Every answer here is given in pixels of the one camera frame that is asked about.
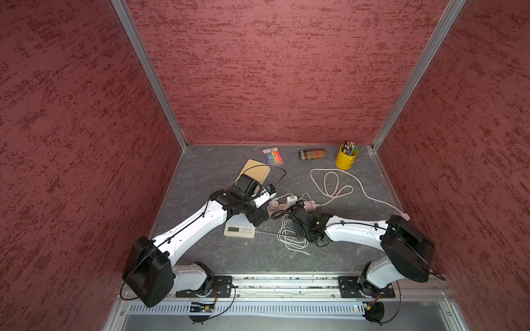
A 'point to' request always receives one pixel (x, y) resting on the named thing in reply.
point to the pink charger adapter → (274, 205)
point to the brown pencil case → (312, 154)
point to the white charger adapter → (290, 201)
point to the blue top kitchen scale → (239, 225)
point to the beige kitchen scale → (258, 170)
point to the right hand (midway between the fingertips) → (302, 231)
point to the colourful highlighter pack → (272, 156)
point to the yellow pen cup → (346, 156)
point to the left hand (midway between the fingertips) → (258, 211)
